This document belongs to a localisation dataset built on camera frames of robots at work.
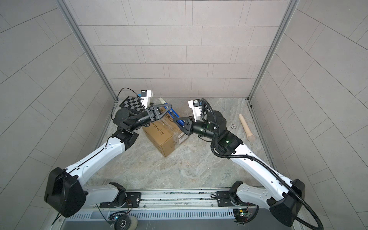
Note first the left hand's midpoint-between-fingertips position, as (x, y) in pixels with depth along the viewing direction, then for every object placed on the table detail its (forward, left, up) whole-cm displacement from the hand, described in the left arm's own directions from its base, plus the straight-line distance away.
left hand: (173, 110), depth 60 cm
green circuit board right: (-34, -32, -38) cm, 60 cm away
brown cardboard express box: (0, +6, -22) cm, 23 cm away
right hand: (-4, 0, -3) cm, 6 cm away
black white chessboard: (+36, +38, -36) cm, 63 cm away
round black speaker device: (-37, +19, -27) cm, 49 cm away
